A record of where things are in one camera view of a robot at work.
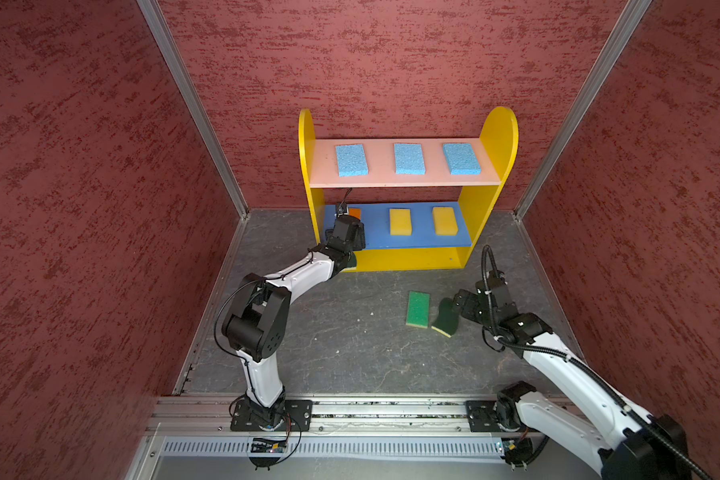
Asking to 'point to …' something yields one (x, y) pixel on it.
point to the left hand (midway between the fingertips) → (350, 236)
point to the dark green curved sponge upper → (447, 321)
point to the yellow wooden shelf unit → (420, 199)
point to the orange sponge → (355, 212)
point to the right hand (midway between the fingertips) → (465, 307)
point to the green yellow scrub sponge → (418, 309)
